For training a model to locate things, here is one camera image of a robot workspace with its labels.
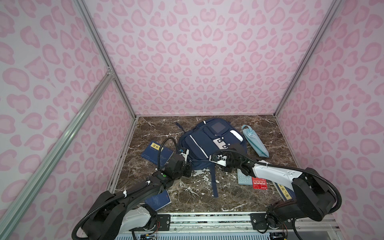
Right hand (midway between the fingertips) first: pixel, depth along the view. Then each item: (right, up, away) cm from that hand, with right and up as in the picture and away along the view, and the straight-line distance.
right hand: (218, 157), depth 87 cm
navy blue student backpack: (-6, +11, +14) cm, 18 cm away
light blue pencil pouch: (+28, +4, +8) cm, 29 cm away
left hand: (-15, -2, -3) cm, 15 cm away
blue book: (-32, -22, -7) cm, 40 cm away
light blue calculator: (+14, -12, -1) cm, 19 cm away
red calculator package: (+23, -15, -1) cm, 28 cm away
